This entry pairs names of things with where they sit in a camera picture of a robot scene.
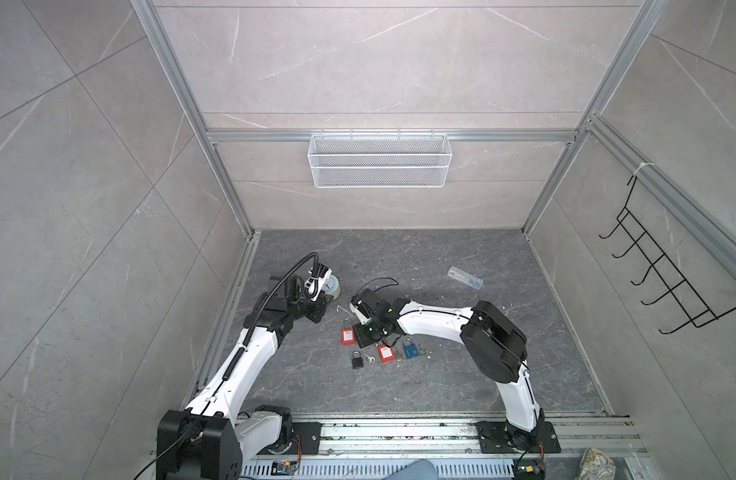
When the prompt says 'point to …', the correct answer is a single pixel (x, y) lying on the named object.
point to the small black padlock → (357, 362)
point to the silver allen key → (337, 309)
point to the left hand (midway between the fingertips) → (324, 288)
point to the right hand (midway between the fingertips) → (357, 337)
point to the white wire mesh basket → (380, 161)
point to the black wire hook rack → (660, 269)
